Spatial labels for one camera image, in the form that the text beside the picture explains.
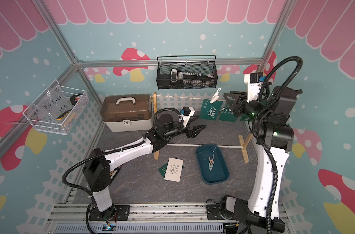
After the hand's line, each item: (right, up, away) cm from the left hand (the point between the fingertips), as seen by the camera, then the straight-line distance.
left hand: (202, 123), depth 72 cm
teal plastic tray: (+9, -27, +17) cm, 34 cm away
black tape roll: (-70, +14, +9) cm, 72 cm away
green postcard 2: (+12, +4, 0) cm, 13 cm away
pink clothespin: (+8, -24, +20) cm, 32 cm away
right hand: (+7, +11, -16) cm, 20 cm away
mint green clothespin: (+8, -28, +17) cm, 33 cm away
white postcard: (-15, -29, +18) cm, 37 cm away
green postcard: (-22, -29, +18) cm, 40 cm away
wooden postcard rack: (+31, -15, +23) cm, 42 cm away
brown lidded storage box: (-45, +7, +20) cm, 49 cm away
